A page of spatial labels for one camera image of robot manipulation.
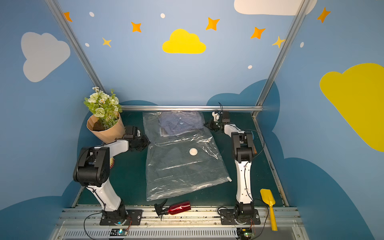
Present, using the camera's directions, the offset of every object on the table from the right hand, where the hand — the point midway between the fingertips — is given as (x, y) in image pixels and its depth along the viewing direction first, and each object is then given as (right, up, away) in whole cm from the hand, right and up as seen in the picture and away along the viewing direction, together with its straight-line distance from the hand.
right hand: (206, 122), depth 110 cm
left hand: (-36, -12, -11) cm, 39 cm away
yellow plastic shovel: (+32, -42, -31) cm, 61 cm away
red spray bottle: (-19, -45, -36) cm, 60 cm away
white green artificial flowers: (-62, +8, -22) cm, 67 cm away
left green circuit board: (-45, -55, -38) cm, 81 cm away
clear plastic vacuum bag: (-18, -23, -14) cm, 32 cm away
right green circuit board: (+15, -55, -39) cm, 69 cm away
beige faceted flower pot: (-62, -8, -19) cm, 65 cm away
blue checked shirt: (-24, -1, -2) cm, 24 cm away
